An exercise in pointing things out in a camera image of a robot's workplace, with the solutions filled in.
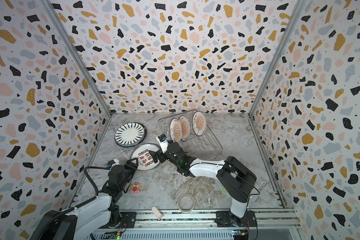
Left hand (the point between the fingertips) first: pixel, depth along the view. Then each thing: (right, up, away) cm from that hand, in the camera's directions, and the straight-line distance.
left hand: (136, 159), depth 86 cm
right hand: (+11, +9, -6) cm, 16 cm away
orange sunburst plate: (+28, +18, +14) cm, 36 cm away
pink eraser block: (+15, -25, -13) cm, 32 cm away
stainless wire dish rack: (+42, +5, +16) cm, 45 cm away
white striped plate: (-12, +13, +20) cm, 27 cm away
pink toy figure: (+1, -14, -5) cm, 15 cm away
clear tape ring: (+29, -22, -7) cm, 37 cm away
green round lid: (+50, -17, -3) cm, 53 cm away
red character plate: (+3, -3, +8) cm, 9 cm away
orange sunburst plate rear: (+37, +21, +18) cm, 46 cm away
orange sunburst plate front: (+21, +17, +15) cm, 31 cm away
